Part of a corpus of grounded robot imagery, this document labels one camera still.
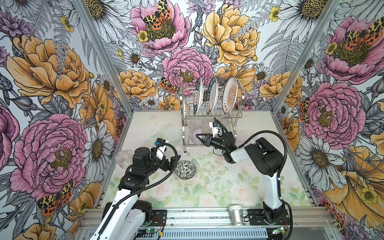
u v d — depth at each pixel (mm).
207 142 847
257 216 742
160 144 636
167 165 662
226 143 783
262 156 558
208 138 847
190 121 994
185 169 875
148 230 715
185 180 821
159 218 738
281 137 1094
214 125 852
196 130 929
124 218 474
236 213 726
